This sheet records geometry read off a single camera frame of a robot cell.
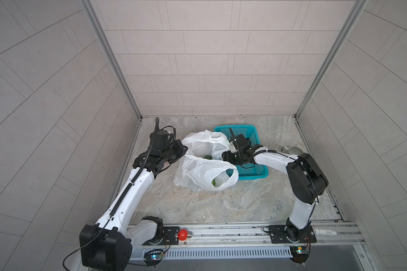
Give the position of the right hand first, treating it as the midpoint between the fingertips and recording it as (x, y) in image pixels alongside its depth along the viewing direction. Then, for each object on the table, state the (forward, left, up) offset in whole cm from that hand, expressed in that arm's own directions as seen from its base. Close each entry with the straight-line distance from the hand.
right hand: (223, 160), depth 92 cm
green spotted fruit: (+2, +8, +2) cm, 9 cm away
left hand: (-2, +15, +19) cm, 24 cm away
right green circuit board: (-43, -27, -5) cm, 51 cm away
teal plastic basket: (-6, -14, -4) cm, 16 cm away
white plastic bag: (-13, +11, +17) cm, 24 cm away
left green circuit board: (-41, +32, 0) cm, 52 cm away
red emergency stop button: (-34, +20, -1) cm, 39 cm away
